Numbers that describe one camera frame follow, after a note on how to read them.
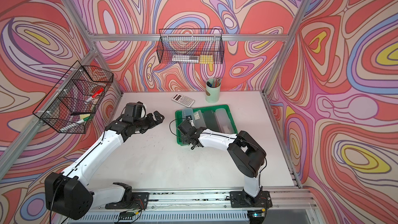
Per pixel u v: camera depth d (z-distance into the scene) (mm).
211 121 1004
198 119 977
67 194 384
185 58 820
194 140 640
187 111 989
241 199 730
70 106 743
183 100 1145
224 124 979
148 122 718
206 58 908
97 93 766
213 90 1066
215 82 1044
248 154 482
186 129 693
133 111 605
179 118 973
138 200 721
